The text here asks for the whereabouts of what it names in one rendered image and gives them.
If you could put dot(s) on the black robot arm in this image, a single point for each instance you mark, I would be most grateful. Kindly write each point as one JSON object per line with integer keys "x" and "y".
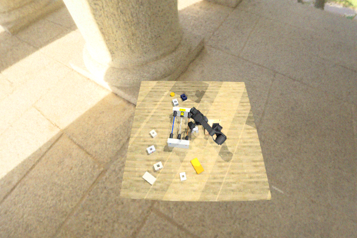
{"x": 215, "y": 129}

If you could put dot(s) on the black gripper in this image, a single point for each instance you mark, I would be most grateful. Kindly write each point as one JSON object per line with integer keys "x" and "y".
{"x": 192, "y": 125}

